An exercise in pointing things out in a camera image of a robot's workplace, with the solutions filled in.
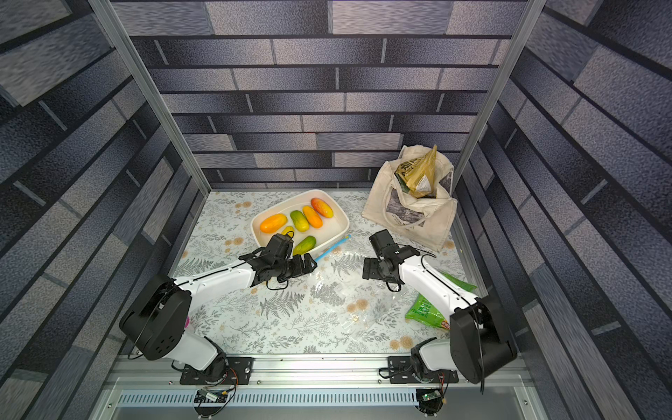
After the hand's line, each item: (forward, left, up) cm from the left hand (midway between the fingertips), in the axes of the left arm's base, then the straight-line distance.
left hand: (310, 266), depth 88 cm
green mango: (+10, +3, -2) cm, 10 cm away
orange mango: (+22, 0, -2) cm, 22 cm away
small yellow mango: (+18, +11, -3) cm, 22 cm away
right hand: (-2, -23, 0) cm, 23 cm away
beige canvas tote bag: (+16, -42, +6) cm, 45 cm away
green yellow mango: (+21, +6, -2) cm, 22 cm away
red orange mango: (+30, -3, -3) cm, 30 cm away
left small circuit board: (-36, +27, -8) cm, 46 cm away
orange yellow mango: (+20, +17, -2) cm, 26 cm away
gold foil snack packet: (+27, -38, +18) cm, 51 cm away
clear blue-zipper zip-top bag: (-6, -9, -7) cm, 13 cm away
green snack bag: (-14, -38, -2) cm, 40 cm away
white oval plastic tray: (+19, -7, -5) cm, 21 cm away
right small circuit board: (-37, -37, -10) cm, 53 cm away
